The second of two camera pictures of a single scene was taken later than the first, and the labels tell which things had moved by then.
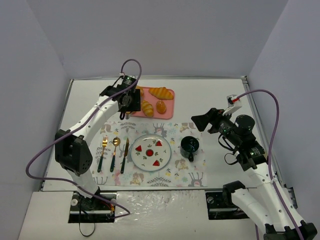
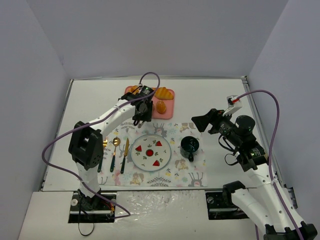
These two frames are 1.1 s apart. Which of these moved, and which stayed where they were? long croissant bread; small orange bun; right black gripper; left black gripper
Moved: left black gripper
Stayed: right black gripper; long croissant bread; small orange bun
